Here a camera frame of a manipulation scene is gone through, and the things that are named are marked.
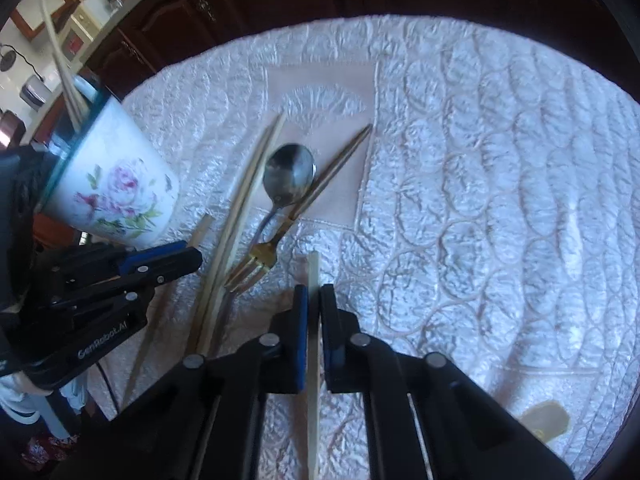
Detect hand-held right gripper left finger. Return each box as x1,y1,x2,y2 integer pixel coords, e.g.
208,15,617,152
50,284,308,480

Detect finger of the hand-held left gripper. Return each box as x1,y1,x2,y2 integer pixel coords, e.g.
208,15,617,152
40,241,202,318

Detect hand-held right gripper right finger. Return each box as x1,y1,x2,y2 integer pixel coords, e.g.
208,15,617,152
320,284,576,480

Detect pale wooden chopstick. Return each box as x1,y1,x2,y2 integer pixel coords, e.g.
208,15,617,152
122,214,216,406
306,251,321,480
39,0,86,131
50,50,93,121

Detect white floral cup teal rim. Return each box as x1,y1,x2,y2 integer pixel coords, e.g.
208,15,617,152
37,77,181,251

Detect gold fork brown handle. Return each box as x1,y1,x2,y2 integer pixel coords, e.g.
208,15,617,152
224,124,373,293

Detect tan bamboo chopstick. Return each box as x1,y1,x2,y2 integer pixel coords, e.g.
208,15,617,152
200,112,287,356
190,126,275,351

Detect metal spoon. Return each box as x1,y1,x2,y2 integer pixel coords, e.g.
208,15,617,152
215,143,317,356

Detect quilted white tablecloth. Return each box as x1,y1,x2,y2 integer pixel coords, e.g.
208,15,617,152
90,12,640,480

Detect cream microwave oven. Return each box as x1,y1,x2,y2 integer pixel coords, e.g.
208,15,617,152
65,0,121,56

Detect black cable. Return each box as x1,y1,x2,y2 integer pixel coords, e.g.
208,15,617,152
95,360,123,413

